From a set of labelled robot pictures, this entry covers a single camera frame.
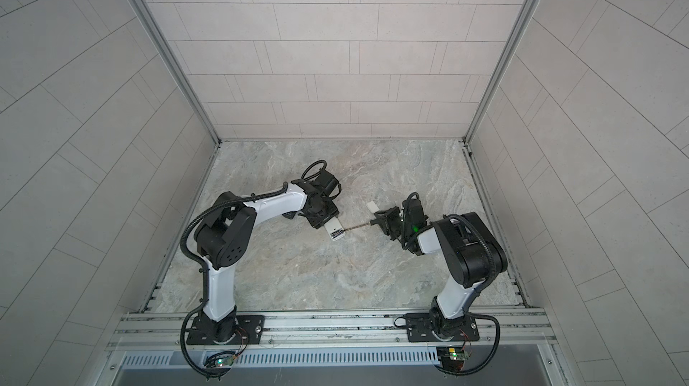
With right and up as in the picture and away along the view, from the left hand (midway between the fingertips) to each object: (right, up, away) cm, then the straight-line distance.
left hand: (343, 215), depth 94 cm
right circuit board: (+29, -31, -26) cm, 50 cm away
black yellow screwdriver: (+10, -2, -5) cm, 11 cm away
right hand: (+11, 0, -1) cm, 11 cm away
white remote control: (-3, -3, -5) cm, 6 cm away
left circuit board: (-29, -31, -29) cm, 51 cm away
